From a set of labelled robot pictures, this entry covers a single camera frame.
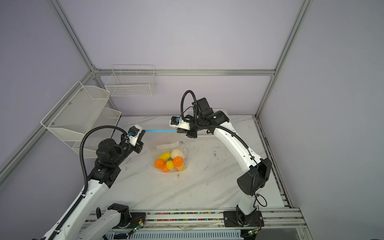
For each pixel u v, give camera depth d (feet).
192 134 2.14
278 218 2.50
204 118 1.87
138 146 2.05
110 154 1.72
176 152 2.86
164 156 2.95
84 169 1.57
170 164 2.77
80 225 1.35
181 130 2.13
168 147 2.88
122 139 2.09
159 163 2.82
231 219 2.40
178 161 2.67
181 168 2.82
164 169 2.88
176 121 1.95
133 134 1.88
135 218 2.42
